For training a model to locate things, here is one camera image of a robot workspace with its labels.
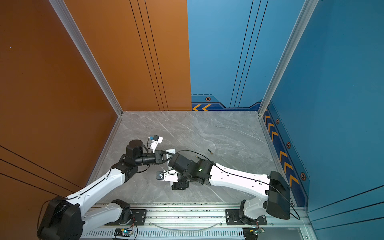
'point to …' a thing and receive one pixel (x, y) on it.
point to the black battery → (210, 151)
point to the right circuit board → (252, 233)
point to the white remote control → (172, 150)
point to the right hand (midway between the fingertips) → (171, 175)
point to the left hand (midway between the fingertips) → (174, 156)
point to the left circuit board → (123, 232)
